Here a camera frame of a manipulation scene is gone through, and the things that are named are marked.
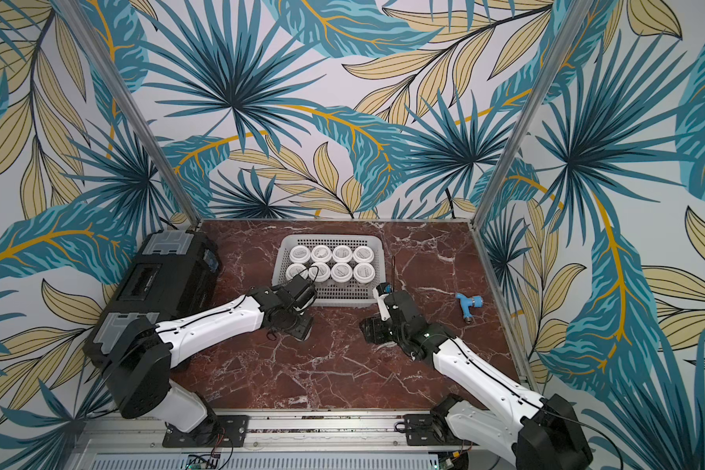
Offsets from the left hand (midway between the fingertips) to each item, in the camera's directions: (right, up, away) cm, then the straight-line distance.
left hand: (297, 328), depth 85 cm
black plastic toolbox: (-37, +16, 0) cm, 40 cm away
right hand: (+21, +3, -3) cm, 21 cm away
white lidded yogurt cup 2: (+5, +21, +16) cm, 27 cm away
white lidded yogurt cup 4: (+20, +21, +16) cm, 33 cm away
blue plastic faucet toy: (+53, +5, +12) cm, 55 cm away
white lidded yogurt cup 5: (-3, +16, +11) cm, 20 cm away
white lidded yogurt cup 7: (+20, +15, +11) cm, 27 cm away
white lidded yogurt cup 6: (+12, +15, +11) cm, 22 cm away
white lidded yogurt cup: (-2, +21, +16) cm, 27 cm away
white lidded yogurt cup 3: (+12, +21, +16) cm, 29 cm away
